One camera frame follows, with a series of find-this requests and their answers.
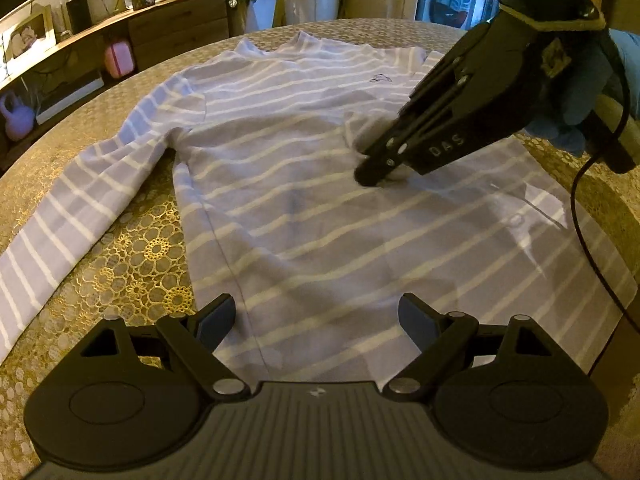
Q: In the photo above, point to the lace tablecloth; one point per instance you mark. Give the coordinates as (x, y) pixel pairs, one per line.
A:
(125, 259)

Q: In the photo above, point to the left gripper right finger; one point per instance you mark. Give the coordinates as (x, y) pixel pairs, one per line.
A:
(445, 344)

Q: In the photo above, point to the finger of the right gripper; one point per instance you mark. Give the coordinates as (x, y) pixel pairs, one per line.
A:
(386, 143)

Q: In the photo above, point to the purple kettlebell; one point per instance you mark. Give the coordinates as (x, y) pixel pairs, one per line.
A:
(19, 117)

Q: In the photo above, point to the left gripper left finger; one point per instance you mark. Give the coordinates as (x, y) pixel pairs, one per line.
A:
(193, 340)

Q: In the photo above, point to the lavender white striped shirt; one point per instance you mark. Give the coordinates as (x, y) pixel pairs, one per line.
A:
(350, 209)

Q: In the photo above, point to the framed photo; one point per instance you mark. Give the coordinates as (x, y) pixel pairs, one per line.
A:
(30, 38)

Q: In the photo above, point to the pink container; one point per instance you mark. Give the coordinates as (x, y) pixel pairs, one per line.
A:
(118, 59)

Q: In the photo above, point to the long wooden sideboard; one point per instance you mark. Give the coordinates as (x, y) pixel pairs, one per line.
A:
(73, 72)

